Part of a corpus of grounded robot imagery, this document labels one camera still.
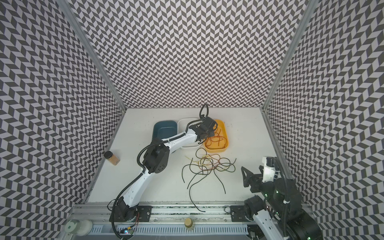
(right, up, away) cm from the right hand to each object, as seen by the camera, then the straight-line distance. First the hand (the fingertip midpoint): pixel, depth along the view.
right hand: (252, 168), depth 62 cm
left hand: (-14, +14, +38) cm, 43 cm away
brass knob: (-27, -21, -3) cm, 34 cm away
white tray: (-34, +17, +44) cm, 58 cm away
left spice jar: (-71, -2, +23) cm, 75 cm away
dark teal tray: (-46, +14, +38) cm, 61 cm away
